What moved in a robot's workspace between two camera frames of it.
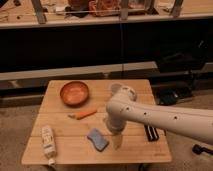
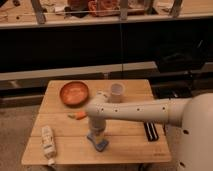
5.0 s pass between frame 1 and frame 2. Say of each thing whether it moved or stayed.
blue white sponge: stayed
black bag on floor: stayed
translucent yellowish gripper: moved
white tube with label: stayed
